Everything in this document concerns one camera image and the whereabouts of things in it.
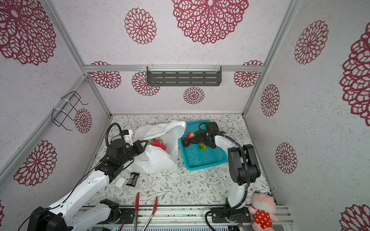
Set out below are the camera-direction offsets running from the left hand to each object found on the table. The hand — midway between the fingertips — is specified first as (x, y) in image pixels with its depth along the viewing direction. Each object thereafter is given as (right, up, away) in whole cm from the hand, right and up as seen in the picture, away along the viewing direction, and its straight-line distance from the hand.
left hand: (148, 143), depth 80 cm
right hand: (+33, +1, +18) cm, 38 cm away
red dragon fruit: (+3, -1, +14) cm, 14 cm away
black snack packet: (-10, -22, +4) cm, 25 cm away
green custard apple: (+32, -4, +15) cm, 36 cm away
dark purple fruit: (+21, -1, +18) cm, 28 cm away
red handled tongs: (-5, -33, -4) cm, 33 cm away
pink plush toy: (+59, -32, -9) cm, 68 cm away
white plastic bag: (+4, -8, -5) cm, 11 cm away
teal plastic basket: (+27, -12, +15) cm, 34 cm away
